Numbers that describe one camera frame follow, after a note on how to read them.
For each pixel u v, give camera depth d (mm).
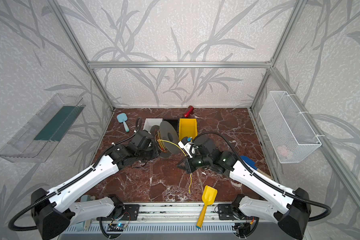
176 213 753
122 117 1146
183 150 649
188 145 629
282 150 726
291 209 382
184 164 635
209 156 531
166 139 656
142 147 584
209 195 788
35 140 632
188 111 1155
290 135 611
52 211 375
